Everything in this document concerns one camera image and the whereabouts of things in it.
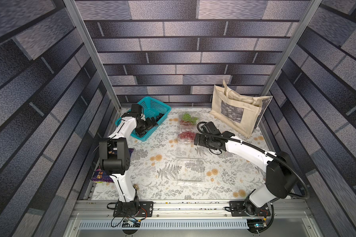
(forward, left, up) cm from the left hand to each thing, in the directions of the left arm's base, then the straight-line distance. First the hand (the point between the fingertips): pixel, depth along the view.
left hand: (153, 125), depth 94 cm
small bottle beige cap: (-35, +6, -8) cm, 37 cm away
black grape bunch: (+14, -2, -6) cm, 15 cm away
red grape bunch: (+9, -21, -8) cm, 24 cm away
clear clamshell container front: (+21, -28, -11) cm, 37 cm away
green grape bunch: (+13, -22, -6) cm, 26 cm away
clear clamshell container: (-8, -21, -7) cm, 24 cm away
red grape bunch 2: (-1, -22, -8) cm, 24 cm away
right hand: (-10, -29, -1) cm, 31 cm away
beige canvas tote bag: (+6, -59, +6) cm, 59 cm away
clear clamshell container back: (-24, -24, -12) cm, 36 cm away
